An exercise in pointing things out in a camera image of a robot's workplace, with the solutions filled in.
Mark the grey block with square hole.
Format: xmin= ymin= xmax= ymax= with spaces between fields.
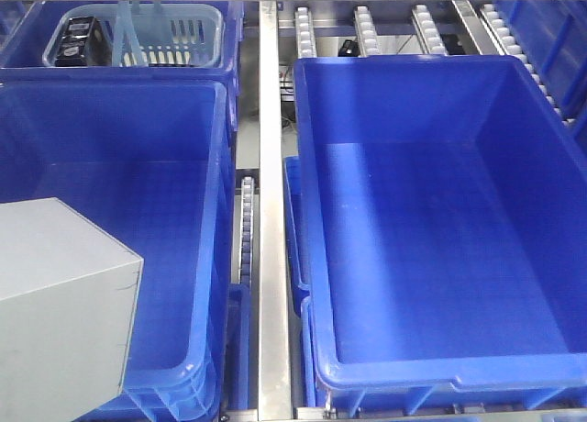
xmin=0 ymin=196 xmax=145 ymax=422

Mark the blue plastic bin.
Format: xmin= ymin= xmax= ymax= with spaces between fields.
xmin=493 ymin=0 xmax=587 ymax=120
xmin=227 ymin=282 xmax=252 ymax=412
xmin=282 ymin=154 xmax=316 ymax=306

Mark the large empty blue bin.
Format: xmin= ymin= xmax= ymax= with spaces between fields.
xmin=0 ymin=80 xmax=238 ymax=422

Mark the blue bin holding clear basket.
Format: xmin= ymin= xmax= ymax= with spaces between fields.
xmin=0 ymin=0 xmax=245 ymax=88

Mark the steel rack with white rollers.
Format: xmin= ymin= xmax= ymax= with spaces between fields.
xmin=0 ymin=0 xmax=587 ymax=422

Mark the translucent plastic basket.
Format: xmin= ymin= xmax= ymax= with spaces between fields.
xmin=42 ymin=3 xmax=226 ymax=71

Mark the black box with labels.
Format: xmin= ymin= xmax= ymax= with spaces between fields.
xmin=53 ymin=16 xmax=113 ymax=68

